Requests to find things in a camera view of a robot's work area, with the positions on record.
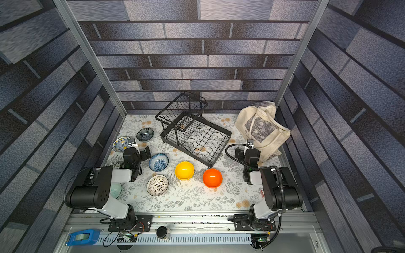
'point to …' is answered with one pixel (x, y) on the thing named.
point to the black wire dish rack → (185, 128)
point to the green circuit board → (260, 237)
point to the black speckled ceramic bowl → (115, 164)
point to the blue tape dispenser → (86, 236)
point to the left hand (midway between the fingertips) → (140, 146)
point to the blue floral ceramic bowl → (158, 162)
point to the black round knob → (161, 232)
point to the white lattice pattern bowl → (157, 185)
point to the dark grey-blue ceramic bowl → (145, 134)
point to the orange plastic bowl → (212, 178)
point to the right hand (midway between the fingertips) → (247, 147)
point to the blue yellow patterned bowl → (121, 143)
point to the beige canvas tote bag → (257, 123)
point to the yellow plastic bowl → (184, 171)
